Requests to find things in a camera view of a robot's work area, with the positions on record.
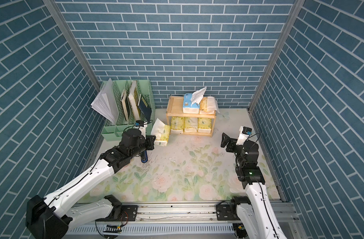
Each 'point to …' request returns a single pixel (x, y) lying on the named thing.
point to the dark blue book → (145, 110)
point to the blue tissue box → (191, 101)
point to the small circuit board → (113, 228)
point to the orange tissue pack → (208, 105)
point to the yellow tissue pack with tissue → (161, 132)
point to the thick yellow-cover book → (134, 99)
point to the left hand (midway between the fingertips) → (160, 137)
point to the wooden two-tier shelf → (175, 109)
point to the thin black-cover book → (126, 104)
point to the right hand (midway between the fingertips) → (232, 135)
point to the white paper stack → (106, 102)
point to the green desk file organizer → (113, 132)
